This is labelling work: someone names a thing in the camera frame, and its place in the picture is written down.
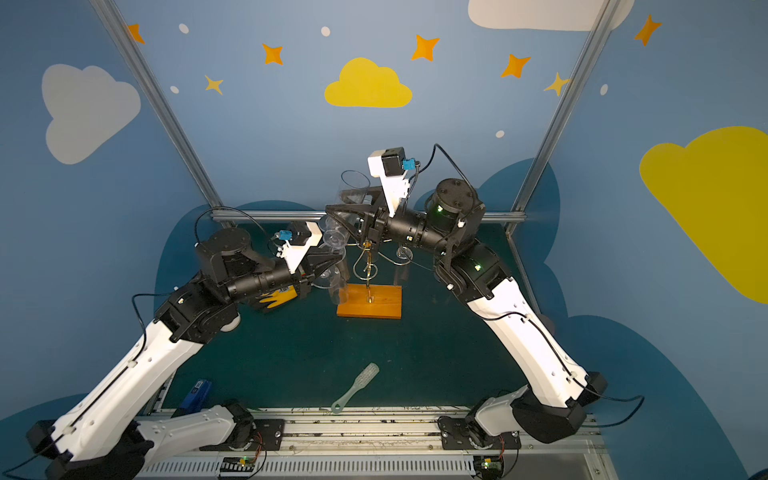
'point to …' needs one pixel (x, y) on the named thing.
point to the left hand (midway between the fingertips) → (337, 246)
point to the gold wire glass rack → (400, 263)
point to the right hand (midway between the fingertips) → (342, 200)
